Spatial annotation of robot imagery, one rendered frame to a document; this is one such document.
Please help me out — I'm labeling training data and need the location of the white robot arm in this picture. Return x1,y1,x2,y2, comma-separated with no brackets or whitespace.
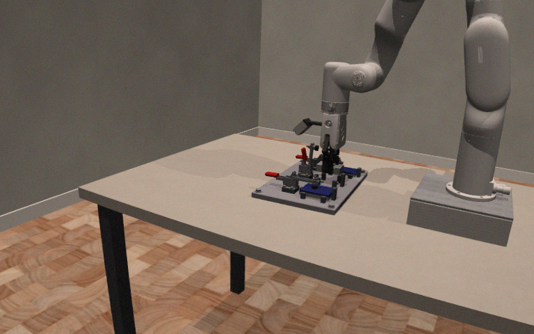
321,0,511,202

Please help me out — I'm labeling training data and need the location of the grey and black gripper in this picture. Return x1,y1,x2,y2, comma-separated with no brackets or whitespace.
320,110,348,174

